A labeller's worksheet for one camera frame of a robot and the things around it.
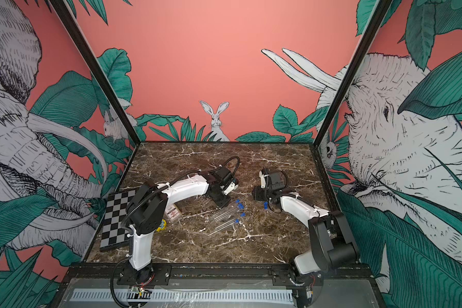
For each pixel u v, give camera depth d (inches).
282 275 28.8
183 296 27.6
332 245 17.1
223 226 33.8
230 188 33.5
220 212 35.5
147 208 19.9
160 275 28.9
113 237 31.9
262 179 33.0
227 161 31.5
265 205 36.9
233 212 35.8
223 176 29.8
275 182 28.2
